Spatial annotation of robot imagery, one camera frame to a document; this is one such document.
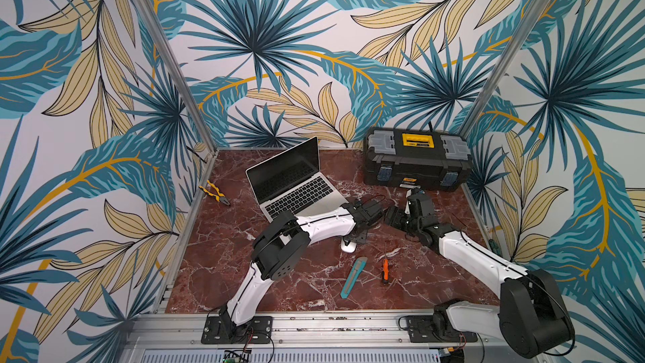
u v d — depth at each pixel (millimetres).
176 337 752
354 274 837
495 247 927
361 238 833
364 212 733
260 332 722
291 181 1065
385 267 850
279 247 532
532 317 412
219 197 1005
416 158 968
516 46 837
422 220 674
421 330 733
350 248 902
